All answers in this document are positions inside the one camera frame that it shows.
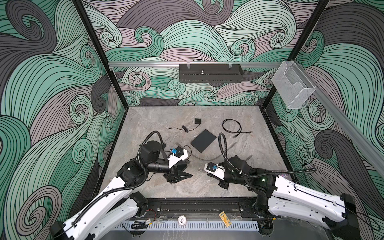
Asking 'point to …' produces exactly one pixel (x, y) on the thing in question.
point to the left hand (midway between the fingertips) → (190, 167)
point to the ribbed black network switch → (172, 178)
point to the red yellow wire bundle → (155, 215)
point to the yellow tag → (226, 221)
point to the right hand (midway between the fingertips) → (209, 173)
